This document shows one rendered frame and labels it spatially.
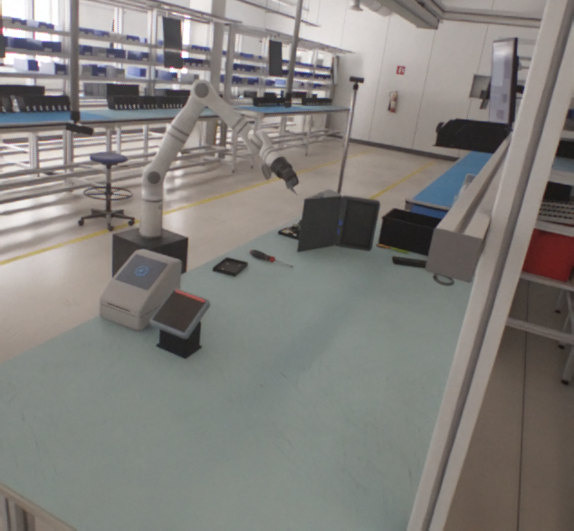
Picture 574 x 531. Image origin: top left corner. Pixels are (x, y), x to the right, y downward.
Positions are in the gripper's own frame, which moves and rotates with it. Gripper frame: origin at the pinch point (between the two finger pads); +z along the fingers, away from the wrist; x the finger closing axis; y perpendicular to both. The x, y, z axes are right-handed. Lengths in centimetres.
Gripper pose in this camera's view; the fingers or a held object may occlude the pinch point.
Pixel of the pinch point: (296, 194)
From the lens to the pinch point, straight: 201.9
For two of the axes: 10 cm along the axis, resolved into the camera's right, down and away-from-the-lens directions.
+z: 5.3, 6.6, -5.3
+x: 2.2, 4.9, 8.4
